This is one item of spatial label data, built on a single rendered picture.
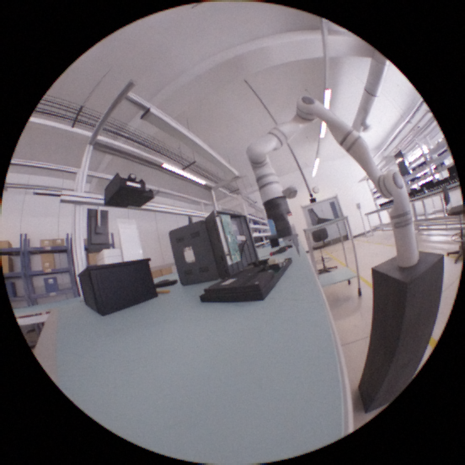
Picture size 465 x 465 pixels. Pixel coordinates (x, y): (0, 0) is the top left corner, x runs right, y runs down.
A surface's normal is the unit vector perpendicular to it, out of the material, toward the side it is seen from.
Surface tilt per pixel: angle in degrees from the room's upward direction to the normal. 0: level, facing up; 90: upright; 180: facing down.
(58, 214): 90
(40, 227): 90
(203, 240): 90
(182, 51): 180
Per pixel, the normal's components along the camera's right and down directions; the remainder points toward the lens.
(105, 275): 0.88, -0.28
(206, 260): -0.17, -0.07
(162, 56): 0.25, 0.96
